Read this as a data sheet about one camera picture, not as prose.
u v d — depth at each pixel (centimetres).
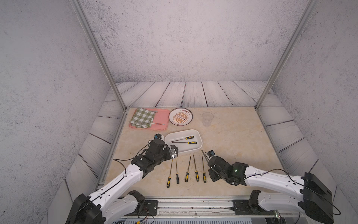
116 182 47
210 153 73
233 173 57
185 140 101
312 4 70
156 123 110
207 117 108
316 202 39
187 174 85
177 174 85
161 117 115
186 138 101
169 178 83
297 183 44
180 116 114
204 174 85
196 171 85
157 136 74
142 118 114
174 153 72
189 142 99
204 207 74
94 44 83
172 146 74
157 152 64
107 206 43
